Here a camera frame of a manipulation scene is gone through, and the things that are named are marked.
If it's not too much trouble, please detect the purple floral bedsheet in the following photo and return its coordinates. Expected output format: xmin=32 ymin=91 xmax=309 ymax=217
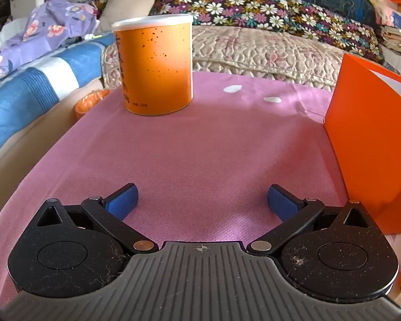
xmin=0 ymin=0 xmax=97 ymax=84

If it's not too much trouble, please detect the stack of papers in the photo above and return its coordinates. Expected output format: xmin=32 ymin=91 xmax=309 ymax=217
xmin=376 ymin=7 xmax=401 ymax=61

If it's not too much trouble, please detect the beige quilted blanket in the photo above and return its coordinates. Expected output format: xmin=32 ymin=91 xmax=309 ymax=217
xmin=102 ymin=25 xmax=346 ymax=91

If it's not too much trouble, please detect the pink daisy print tablecloth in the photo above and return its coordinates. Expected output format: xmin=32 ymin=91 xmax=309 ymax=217
xmin=0 ymin=70 xmax=401 ymax=308

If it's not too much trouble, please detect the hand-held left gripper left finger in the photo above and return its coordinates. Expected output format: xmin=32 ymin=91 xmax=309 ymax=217
xmin=36 ymin=183 xmax=159 ymax=255

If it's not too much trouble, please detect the orange cardboard box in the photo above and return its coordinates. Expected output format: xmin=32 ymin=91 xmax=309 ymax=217
xmin=323 ymin=53 xmax=401 ymax=235

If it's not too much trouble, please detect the beige pillow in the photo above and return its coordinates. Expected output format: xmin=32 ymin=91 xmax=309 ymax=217
xmin=94 ymin=0 xmax=163 ymax=34

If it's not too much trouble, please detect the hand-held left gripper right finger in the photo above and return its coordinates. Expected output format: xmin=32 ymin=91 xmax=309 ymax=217
xmin=247 ymin=185 xmax=371 ymax=256

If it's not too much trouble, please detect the blue white striped blanket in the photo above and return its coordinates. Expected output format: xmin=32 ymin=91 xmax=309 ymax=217
xmin=0 ymin=33 xmax=116 ymax=159

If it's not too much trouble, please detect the orange speckled canister white lid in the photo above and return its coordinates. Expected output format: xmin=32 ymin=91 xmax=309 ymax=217
xmin=111 ymin=13 xmax=194 ymax=117

